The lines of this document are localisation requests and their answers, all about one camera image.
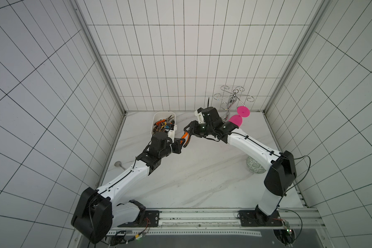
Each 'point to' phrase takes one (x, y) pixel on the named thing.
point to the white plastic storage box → (158, 115)
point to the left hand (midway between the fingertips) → (182, 142)
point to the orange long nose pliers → (185, 137)
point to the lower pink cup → (236, 119)
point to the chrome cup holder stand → (231, 97)
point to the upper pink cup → (243, 111)
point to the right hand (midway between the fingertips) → (180, 131)
